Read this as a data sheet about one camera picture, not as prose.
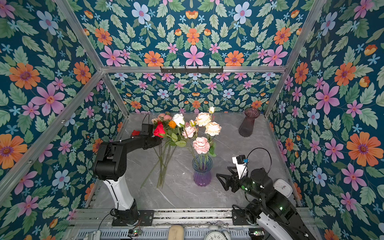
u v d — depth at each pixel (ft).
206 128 2.12
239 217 2.41
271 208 1.55
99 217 2.46
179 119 2.00
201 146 2.05
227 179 1.87
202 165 2.46
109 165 1.71
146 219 2.42
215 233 2.18
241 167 1.89
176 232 2.17
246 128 3.46
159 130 2.12
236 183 1.86
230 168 2.27
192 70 3.05
